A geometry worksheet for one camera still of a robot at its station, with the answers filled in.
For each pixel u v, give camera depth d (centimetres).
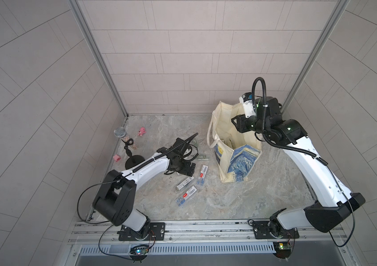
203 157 94
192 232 72
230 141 99
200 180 86
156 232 70
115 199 42
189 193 81
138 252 64
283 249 68
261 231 71
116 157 93
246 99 58
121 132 70
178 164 73
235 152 69
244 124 60
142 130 105
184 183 84
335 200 38
